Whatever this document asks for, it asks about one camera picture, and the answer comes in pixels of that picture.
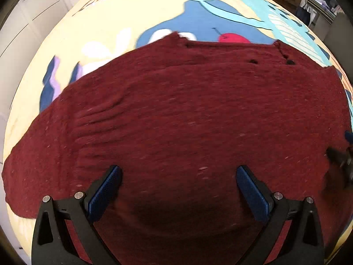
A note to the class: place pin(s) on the white desk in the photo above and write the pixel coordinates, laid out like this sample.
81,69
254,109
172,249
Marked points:
322,18

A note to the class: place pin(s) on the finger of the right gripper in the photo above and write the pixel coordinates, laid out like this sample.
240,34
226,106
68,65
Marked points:
343,159
349,136

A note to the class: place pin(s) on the grey upholstered chair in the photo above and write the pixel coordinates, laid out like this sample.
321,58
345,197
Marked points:
339,41

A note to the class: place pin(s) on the white wardrobe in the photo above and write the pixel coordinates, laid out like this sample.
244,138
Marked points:
21,36

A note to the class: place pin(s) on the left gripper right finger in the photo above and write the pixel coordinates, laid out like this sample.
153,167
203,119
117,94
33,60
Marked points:
303,243

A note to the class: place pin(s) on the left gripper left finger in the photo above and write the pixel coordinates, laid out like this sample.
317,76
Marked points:
52,244

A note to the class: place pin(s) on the yellow dinosaur print bedspread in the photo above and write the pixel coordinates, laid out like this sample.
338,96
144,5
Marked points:
95,32

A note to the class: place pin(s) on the dark red knit sweater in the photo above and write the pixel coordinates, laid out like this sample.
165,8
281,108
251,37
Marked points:
179,117

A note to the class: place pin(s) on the dark navy bag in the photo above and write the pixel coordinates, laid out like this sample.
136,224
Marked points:
303,14

